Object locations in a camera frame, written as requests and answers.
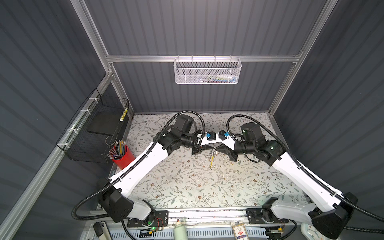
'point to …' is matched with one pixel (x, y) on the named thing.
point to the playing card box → (240, 232)
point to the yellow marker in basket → (123, 115)
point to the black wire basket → (102, 121)
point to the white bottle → (180, 231)
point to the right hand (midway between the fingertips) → (219, 148)
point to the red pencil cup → (121, 154)
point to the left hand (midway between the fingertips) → (213, 142)
